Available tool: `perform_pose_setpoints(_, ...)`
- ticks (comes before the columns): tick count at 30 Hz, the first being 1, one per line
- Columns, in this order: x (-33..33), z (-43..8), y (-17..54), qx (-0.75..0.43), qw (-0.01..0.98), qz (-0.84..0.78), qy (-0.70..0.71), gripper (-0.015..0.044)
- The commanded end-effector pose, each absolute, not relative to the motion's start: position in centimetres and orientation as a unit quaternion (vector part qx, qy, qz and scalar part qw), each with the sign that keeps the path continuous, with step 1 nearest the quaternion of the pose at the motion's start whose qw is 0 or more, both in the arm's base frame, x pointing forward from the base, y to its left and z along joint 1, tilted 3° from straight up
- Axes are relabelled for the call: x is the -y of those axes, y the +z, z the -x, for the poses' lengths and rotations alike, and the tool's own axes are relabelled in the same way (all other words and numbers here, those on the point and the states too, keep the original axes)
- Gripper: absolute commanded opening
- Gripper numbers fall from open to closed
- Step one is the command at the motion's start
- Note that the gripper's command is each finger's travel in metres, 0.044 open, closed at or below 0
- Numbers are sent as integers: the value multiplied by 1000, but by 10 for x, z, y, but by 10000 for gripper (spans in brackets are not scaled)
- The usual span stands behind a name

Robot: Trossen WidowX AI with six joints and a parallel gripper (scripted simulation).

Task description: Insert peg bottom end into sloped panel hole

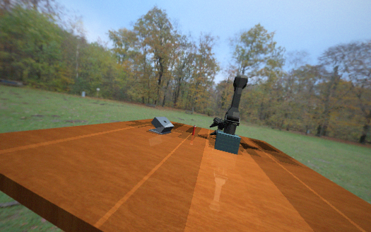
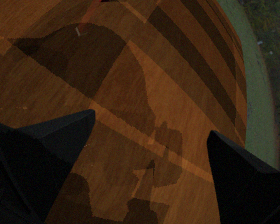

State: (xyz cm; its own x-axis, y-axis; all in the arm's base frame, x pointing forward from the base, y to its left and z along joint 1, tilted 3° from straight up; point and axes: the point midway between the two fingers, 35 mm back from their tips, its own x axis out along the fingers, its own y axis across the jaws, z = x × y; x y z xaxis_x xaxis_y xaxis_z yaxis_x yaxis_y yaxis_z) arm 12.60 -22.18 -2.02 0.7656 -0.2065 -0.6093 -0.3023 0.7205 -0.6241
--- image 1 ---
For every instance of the grey sloped panel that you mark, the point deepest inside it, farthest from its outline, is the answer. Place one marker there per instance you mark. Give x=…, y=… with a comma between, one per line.
x=162, y=125

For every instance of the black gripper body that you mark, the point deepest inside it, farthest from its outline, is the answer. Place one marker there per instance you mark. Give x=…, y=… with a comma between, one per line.
x=221, y=127

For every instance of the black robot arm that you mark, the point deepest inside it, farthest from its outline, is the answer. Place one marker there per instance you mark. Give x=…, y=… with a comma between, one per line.
x=232, y=116

